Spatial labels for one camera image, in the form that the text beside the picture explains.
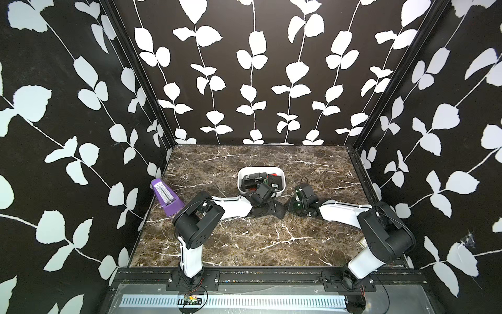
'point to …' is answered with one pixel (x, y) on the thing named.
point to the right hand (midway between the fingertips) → (283, 203)
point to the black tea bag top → (250, 182)
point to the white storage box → (248, 170)
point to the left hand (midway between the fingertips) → (276, 206)
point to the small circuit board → (192, 300)
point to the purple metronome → (169, 202)
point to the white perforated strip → (174, 301)
